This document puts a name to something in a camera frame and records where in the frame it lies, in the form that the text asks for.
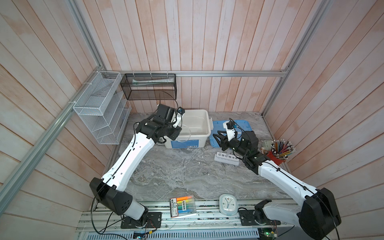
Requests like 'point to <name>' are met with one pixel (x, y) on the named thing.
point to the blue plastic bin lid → (245, 125)
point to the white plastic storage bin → (196, 127)
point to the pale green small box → (266, 145)
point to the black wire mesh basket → (149, 86)
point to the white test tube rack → (227, 158)
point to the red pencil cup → (277, 161)
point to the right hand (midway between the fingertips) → (215, 133)
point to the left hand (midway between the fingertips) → (174, 131)
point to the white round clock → (228, 204)
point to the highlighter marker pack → (182, 206)
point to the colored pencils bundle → (281, 148)
